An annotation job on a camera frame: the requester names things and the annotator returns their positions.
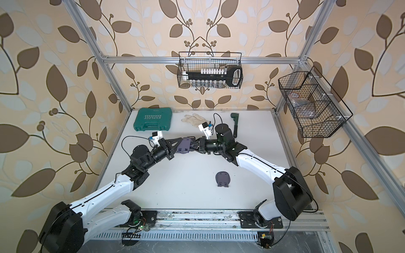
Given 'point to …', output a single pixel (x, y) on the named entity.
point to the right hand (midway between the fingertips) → (187, 146)
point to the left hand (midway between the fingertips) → (180, 138)
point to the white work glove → (195, 119)
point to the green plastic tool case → (150, 119)
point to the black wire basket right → (316, 108)
